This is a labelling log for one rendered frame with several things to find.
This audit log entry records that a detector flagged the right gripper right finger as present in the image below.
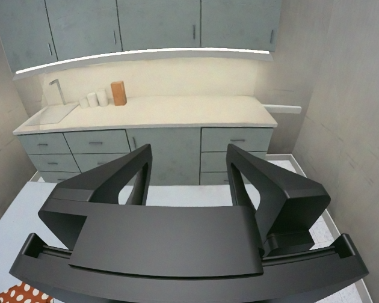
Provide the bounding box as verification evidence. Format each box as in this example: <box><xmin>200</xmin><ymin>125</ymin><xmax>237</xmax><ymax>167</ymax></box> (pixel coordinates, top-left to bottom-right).
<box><xmin>226</xmin><ymin>144</ymin><xmax>331</xmax><ymax>243</ymax></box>

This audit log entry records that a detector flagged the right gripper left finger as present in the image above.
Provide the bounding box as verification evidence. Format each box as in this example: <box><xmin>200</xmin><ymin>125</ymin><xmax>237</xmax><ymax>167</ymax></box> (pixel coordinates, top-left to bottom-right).
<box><xmin>48</xmin><ymin>144</ymin><xmax>153</xmax><ymax>205</ymax></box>

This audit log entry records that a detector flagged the brown polka-dot pillowcase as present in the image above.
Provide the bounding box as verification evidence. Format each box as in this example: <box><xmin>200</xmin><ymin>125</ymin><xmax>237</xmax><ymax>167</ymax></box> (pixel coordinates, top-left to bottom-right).
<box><xmin>0</xmin><ymin>282</ymin><xmax>53</xmax><ymax>303</ymax></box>

